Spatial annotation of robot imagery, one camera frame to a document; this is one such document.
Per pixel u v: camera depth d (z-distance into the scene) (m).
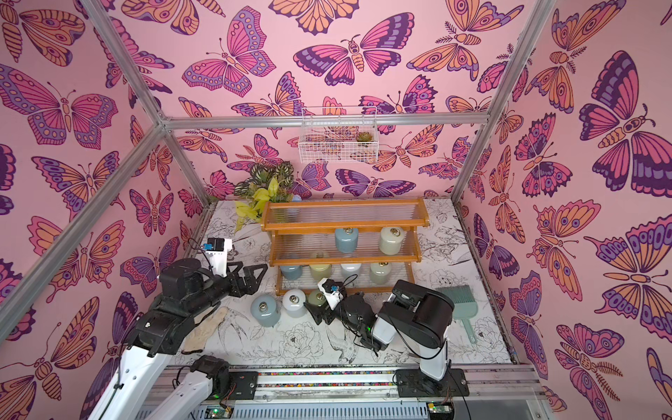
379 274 0.89
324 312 0.76
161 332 0.46
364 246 0.85
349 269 0.89
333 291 0.73
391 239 0.80
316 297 0.83
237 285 0.59
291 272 0.91
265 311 0.80
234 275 0.58
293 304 0.81
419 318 0.48
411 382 0.73
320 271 0.90
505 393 0.74
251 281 0.60
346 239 0.80
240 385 0.73
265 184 1.01
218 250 0.59
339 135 0.95
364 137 0.92
